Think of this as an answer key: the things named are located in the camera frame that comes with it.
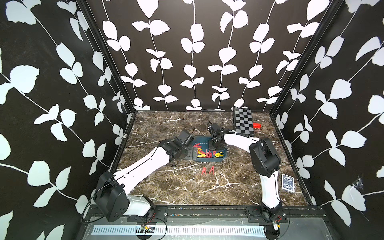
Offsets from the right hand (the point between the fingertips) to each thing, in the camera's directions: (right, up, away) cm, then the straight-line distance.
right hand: (210, 145), depth 99 cm
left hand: (-13, -1, -18) cm, 22 cm away
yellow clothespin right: (+5, -5, -5) cm, 9 cm away
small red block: (+38, +13, +15) cm, 42 cm away
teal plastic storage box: (-4, -4, -3) cm, 7 cm away
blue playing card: (+43, -19, -15) cm, 50 cm away
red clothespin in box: (-9, 0, 0) cm, 9 cm away
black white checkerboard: (+26, +17, +13) cm, 34 cm away
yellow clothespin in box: (-5, -6, -4) cm, 9 cm away
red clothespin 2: (-4, -13, -11) cm, 18 cm away
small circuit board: (-34, -36, -28) cm, 57 cm away
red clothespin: (0, -13, -10) cm, 16 cm away
